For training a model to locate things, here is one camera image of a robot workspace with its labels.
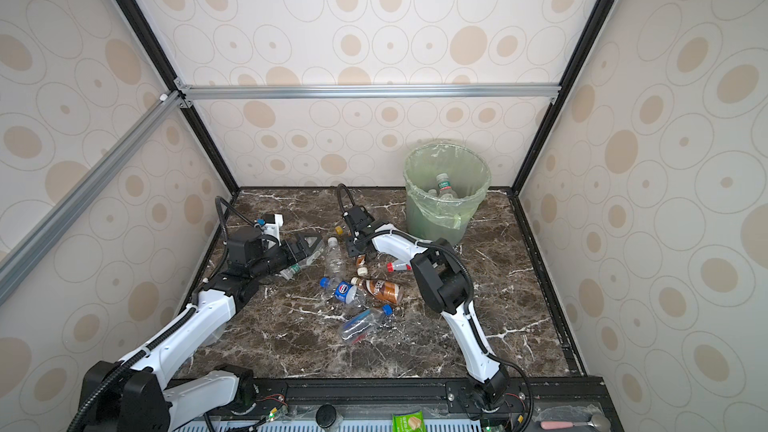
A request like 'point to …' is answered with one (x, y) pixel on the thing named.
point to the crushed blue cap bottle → (358, 327)
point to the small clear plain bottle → (334, 259)
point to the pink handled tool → (599, 422)
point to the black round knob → (326, 415)
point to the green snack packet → (412, 421)
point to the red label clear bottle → (339, 230)
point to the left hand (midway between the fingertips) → (320, 238)
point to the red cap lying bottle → (391, 267)
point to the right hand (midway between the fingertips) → (356, 245)
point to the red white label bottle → (446, 189)
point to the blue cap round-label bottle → (343, 291)
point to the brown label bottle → (385, 291)
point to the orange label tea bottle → (360, 260)
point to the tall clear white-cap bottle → (432, 192)
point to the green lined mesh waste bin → (432, 218)
